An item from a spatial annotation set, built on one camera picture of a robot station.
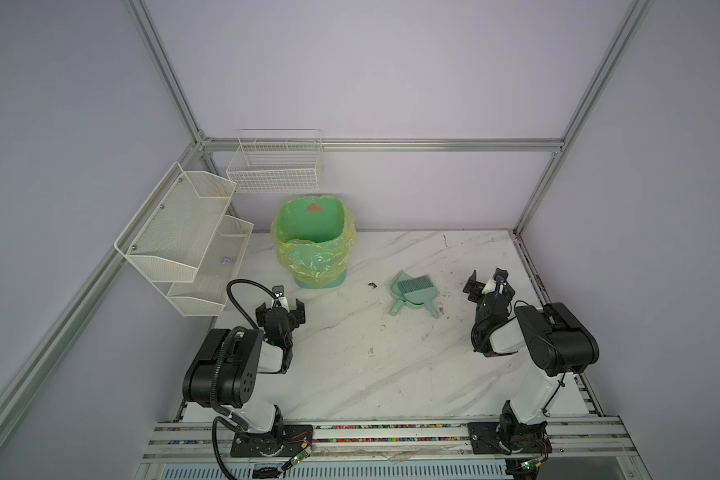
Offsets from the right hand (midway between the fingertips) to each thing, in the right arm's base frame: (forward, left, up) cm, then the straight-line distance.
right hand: (488, 274), depth 93 cm
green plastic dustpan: (-3, +28, -9) cm, 29 cm away
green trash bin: (+1, +53, +16) cm, 55 cm away
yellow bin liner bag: (+1, +53, +16) cm, 55 cm away
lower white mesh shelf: (-16, +78, +13) cm, 81 cm away
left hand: (-8, +67, -5) cm, 67 cm away
